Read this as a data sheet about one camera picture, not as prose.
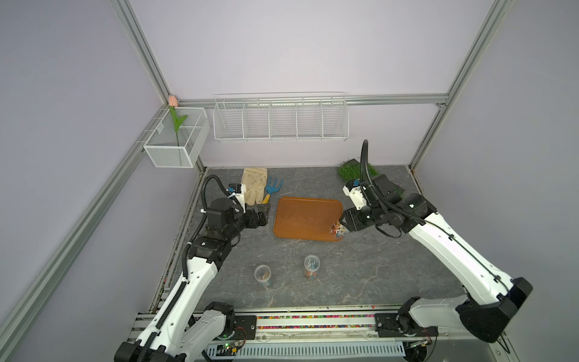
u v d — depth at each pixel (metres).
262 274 0.78
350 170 1.14
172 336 0.40
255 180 1.16
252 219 0.67
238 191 0.65
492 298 0.39
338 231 0.76
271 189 1.12
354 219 0.62
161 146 0.79
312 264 0.81
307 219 1.02
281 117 1.05
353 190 0.64
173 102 0.89
